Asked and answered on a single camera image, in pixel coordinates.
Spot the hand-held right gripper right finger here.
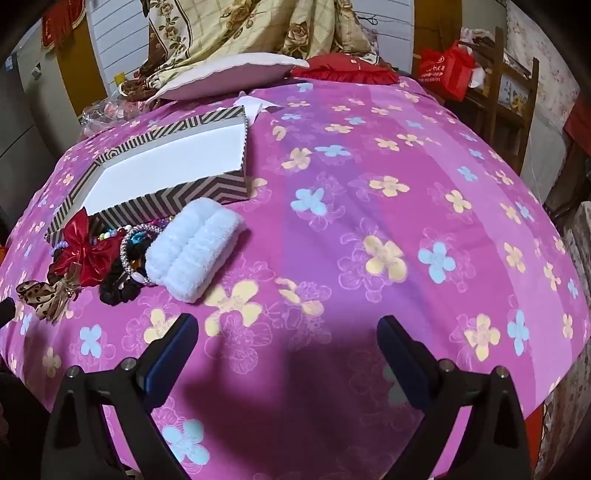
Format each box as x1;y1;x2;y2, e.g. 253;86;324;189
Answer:
376;315;532;480

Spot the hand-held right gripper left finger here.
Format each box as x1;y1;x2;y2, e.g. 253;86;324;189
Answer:
41;313;200;480

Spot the leopard print hair bow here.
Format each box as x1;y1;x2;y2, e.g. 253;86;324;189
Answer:
16;272;84;326

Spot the black scrunchie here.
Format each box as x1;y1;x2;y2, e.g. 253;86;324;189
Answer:
99;272;139;306

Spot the red ribbon hair bow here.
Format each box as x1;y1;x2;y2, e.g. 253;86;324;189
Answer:
51;208;126;289

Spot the white fluffy scrunchie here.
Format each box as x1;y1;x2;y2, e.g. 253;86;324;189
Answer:
147;198;246;304

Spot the silver rhinestone bangle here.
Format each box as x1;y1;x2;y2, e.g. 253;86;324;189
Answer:
120;224;160;286

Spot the multicolour bead bracelet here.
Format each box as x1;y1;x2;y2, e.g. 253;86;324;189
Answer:
90;220;171;245

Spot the chevron striped cardboard box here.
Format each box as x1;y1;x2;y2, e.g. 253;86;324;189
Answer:
44;105;250;247

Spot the pink floral bed sheet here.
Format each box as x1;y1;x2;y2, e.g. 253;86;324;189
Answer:
0;76;585;480

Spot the grey refrigerator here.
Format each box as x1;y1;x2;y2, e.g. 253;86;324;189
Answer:
0;46;61;217

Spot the clear plastic bag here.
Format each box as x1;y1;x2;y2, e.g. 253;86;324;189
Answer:
78;88;158;139

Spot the white paper sheet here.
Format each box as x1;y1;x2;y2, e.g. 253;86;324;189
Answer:
233;95;282;125

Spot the wooden chair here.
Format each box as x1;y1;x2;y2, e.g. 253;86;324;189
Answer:
438;25;541;178

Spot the red shopping bag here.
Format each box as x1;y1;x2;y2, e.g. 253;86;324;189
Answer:
418;41;476;102

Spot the red ruffled cushion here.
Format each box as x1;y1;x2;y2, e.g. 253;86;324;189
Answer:
291;53;399;86

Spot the pink pillow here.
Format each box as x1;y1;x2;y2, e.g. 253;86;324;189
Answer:
148;52;310;103

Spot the red hanging cloth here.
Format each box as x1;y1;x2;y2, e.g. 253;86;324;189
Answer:
41;0;86;49

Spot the white lace floral cloth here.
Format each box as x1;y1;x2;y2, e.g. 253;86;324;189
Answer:
505;9;588;199

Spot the beige floral quilt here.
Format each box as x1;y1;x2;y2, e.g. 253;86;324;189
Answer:
117;0;384;100

